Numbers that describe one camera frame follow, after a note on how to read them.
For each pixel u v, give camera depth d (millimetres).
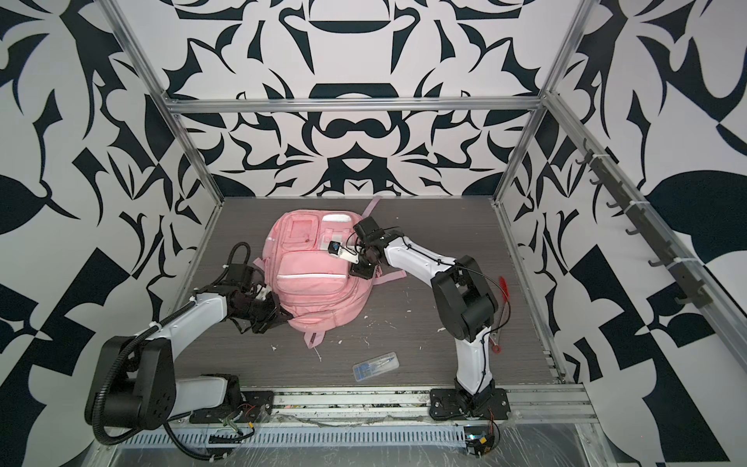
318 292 850
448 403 744
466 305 508
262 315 763
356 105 933
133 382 423
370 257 722
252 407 723
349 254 808
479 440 708
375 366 804
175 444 685
